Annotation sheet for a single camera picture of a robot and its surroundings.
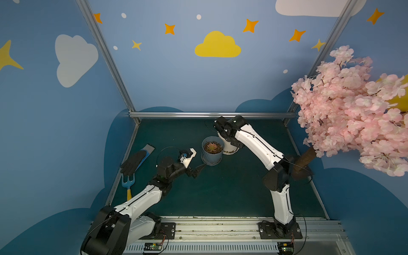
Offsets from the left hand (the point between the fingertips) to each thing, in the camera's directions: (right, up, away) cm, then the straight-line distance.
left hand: (199, 154), depth 79 cm
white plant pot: (+18, +1, +22) cm, 28 cm away
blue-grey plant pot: (+7, -4, +15) cm, 17 cm away
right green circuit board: (+40, -42, -8) cm, 59 cm away
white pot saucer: (+20, -2, +24) cm, 31 cm away
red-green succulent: (+7, +2, +16) cm, 18 cm away
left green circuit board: (-21, -42, -8) cm, 47 cm away
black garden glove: (-43, -9, +14) cm, 46 cm away
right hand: (+26, +10, +3) cm, 28 cm away
